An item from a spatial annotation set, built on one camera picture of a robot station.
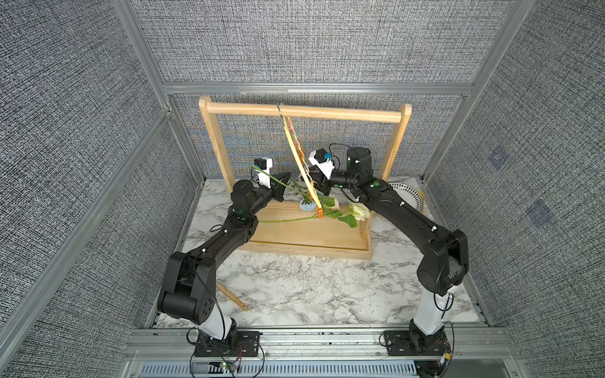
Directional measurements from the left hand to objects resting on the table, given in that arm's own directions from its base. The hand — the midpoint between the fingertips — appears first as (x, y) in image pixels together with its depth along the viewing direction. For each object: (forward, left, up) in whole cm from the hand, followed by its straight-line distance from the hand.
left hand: (293, 172), depth 78 cm
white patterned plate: (+12, -54, -29) cm, 62 cm away
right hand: (-1, -4, +3) cm, 5 cm away
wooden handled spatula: (-30, +24, -31) cm, 49 cm away
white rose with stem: (-14, -19, -5) cm, 24 cm away
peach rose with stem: (-5, -13, -11) cm, 18 cm away
